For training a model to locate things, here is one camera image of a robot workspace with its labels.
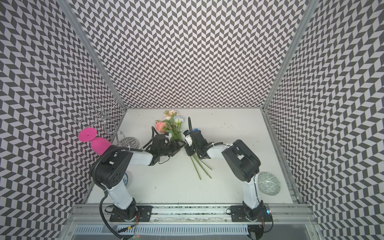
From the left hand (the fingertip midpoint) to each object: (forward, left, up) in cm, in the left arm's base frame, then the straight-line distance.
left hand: (184, 146), depth 93 cm
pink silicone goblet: (-11, +38, +21) cm, 44 cm away
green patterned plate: (-22, -48, -3) cm, 53 cm away
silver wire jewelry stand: (+19, +56, +13) cm, 60 cm away
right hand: (0, -1, -3) cm, 3 cm away
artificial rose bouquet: (+20, +11, -2) cm, 23 cm away
